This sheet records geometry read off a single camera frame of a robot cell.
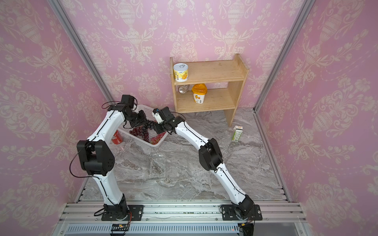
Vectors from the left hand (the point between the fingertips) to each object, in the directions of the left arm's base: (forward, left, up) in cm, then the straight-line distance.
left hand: (148, 121), depth 92 cm
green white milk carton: (-5, -56, -5) cm, 57 cm away
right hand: (-2, -4, -4) cm, 7 cm away
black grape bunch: (-1, 0, -2) cm, 2 cm away
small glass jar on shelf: (+18, -22, +11) cm, 30 cm away
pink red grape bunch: (-6, -3, -13) cm, 15 cm away
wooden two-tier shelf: (+14, -45, +5) cm, 47 cm away
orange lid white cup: (+12, -32, +14) cm, 37 cm away
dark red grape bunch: (0, +9, -11) cm, 14 cm away
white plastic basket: (+18, +5, -7) cm, 20 cm away
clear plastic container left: (-21, -1, -17) cm, 27 cm away
